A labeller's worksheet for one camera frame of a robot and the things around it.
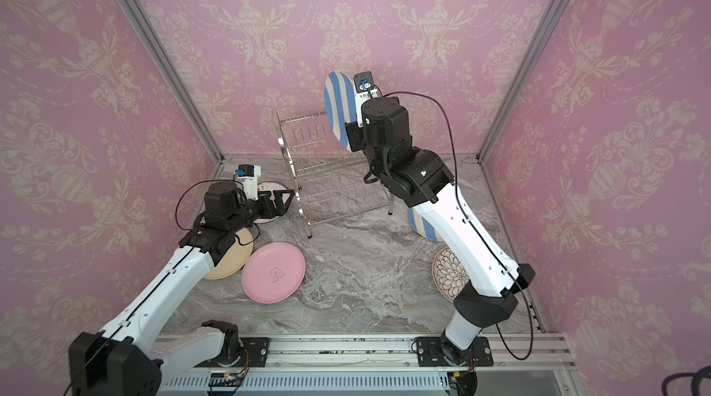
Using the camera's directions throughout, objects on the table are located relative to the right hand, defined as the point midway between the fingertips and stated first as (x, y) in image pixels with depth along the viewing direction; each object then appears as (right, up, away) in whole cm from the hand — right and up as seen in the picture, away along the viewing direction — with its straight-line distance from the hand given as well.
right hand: (368, 108), depth 60 cm
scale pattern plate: (+26, -45, +28) cm, 59 cm away
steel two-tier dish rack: (-13, -16, +47) cm, 51 cm away
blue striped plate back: (+20, -32, +39) cm, 55 cm away
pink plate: (-30, -44, +29) cm, 61 cm away
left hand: (-23, -19, +19) cm, 36 cm away
